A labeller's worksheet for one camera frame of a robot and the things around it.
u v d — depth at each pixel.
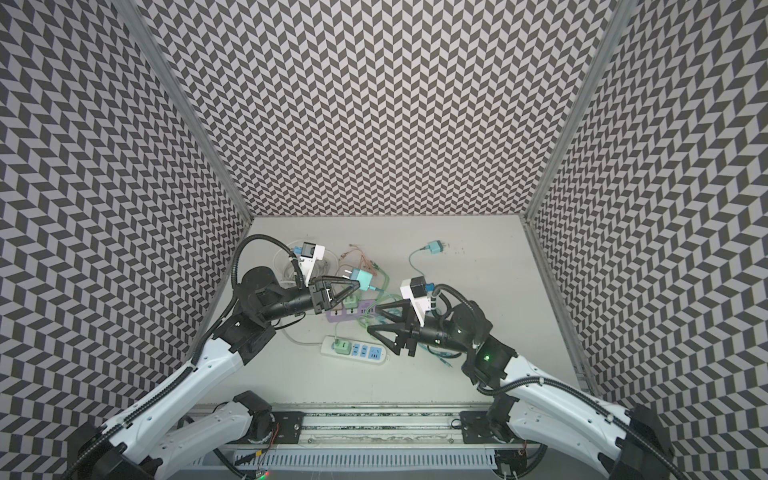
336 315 0.89
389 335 0.58
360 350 0.83
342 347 0.79
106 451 0.38
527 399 0.49
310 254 0.60
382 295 0.96
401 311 0.63
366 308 0.89
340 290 0.64
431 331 0.57
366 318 0.89
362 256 1.02
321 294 0.57
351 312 0.89
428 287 0.55
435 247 1.08
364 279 0.63
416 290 0.54
